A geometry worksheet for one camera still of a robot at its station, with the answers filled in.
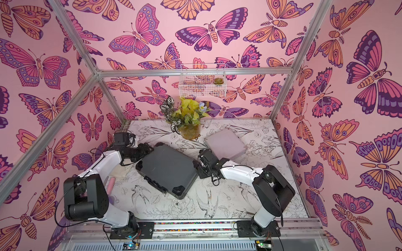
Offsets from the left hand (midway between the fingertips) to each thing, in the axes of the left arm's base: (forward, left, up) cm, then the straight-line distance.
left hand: (151, 150), depth 92 cm
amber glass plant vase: (+20, -21, -7) cm, 30 cm away
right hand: (-10, -29, -5) cm, 31 cm away
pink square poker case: (+10, -45, -7) cm, 46 cm away
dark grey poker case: (-13, -15, -1) cm, 20 cm away
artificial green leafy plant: (+17, -21, +15) cm, 31 cm away
